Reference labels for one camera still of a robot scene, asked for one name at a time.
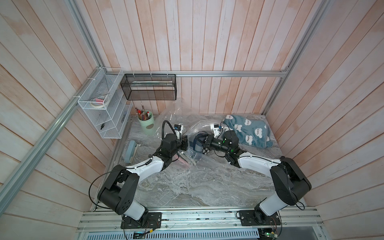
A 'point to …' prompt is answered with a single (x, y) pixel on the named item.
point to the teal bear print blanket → (250, 132)
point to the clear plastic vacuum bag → (190, 124)
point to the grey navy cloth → (197, 144)
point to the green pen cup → (147, 125)
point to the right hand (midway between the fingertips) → (194, 137)
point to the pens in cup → (143, 115)
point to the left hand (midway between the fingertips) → (187, 138)
